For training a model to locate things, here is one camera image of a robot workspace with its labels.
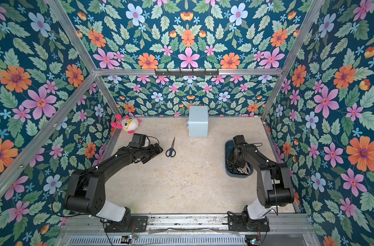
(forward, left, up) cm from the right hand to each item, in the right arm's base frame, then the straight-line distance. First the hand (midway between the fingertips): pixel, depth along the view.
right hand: (231, 161), depth 92 cm
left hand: (+3, +44, +6) cm, 44 cm away
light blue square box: (+20, +21, +14) cm, 32 cm away
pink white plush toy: (+25, +72, +6) cm, 76 cm away
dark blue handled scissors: (+6, +39, -2) cm, 39 cm away
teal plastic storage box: (-6, 0, -1) cm, 6 cm away
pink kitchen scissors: (-6, -7, +1) cm, 9 cm away
